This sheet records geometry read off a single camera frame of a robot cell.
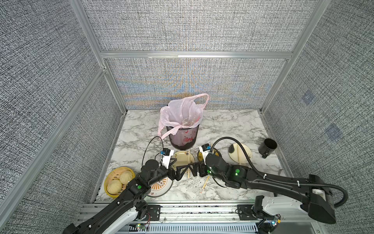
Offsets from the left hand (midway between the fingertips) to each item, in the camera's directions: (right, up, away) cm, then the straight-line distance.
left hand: (184, 163), depth 74 cm
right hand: (+5, +1, 0) cm, 5 cm away
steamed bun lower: (-37, -13, +2) cm, 39 cm away
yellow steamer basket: (-40, -9, +9) cm, 43 cm away
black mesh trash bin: (0, +11, +11) cm, 16 cm away
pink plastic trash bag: (0, +27, +20) cm, 33 cm away
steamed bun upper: (-32, -9, +4) cm, 33 cm away
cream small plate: (-2, -2, +18) cm, 18 cm away
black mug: (+51, +5, +16) cm, 54 cm away
